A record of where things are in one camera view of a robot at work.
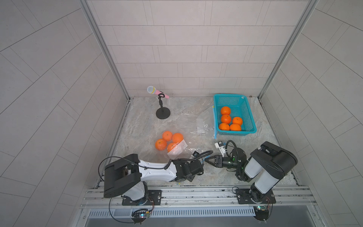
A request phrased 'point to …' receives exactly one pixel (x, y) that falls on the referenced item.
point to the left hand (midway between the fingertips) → (192, 171)
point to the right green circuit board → (261, 212)
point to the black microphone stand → (163, 112)
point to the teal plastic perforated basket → (239, 107)
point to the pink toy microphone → (152, 90)
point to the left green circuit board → (140, 215)
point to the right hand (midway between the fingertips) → (207, 163)
